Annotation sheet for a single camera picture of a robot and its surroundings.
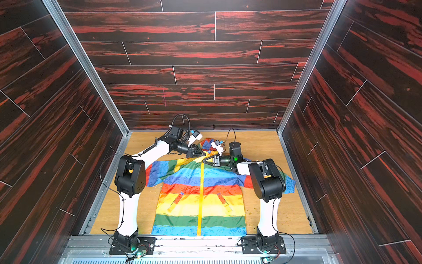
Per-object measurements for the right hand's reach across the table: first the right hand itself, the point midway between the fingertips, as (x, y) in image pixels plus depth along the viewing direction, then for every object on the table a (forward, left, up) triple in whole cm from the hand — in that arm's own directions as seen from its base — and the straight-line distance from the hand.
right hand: (205, 160), depth 93 cm
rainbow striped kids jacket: (-20, +4, -9) cm, 22 cm away
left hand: (0, 0, +5) cm, 5 cm away
